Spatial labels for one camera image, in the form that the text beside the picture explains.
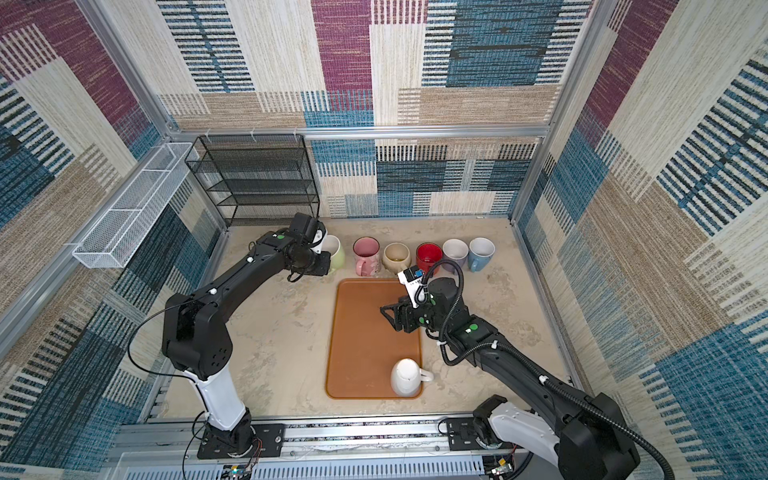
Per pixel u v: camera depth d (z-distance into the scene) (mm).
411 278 689
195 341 511
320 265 813
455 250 1039
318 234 760
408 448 729
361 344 928
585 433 396
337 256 893
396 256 1037
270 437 740
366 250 1013
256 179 1103
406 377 733
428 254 998
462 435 729
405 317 678
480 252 989
